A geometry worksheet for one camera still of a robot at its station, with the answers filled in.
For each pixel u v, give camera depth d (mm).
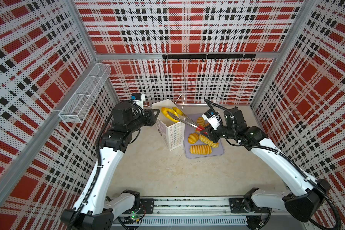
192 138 958
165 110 782
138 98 574
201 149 908
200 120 639
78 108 926
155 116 636
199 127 714
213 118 610
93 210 363
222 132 599
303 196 388
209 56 880
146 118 584
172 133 802
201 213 722
